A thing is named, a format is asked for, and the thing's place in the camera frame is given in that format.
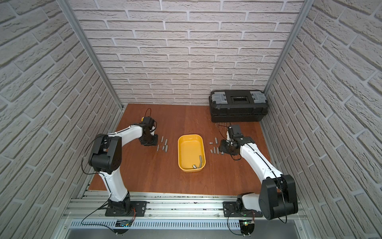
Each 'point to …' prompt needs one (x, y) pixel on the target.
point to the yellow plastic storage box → (191, 153)
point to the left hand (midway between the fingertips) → (156, 140)
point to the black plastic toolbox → (233, 106)
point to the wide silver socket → (194, 166)
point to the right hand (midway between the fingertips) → (224, 148)
